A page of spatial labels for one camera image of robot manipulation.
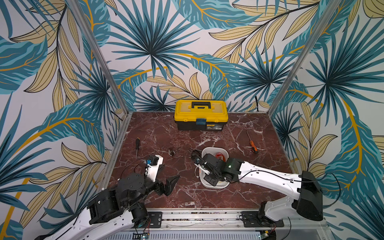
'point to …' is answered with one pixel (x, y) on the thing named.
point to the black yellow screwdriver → (137, 141)
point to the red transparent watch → (220, 156)
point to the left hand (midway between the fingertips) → (171, 175)
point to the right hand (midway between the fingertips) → (208, 172)
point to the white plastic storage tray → (213, 151)
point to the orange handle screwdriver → (253, 146)
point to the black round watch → (196, 156)
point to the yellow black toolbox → (201, 115)
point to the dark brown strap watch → (171, 153)
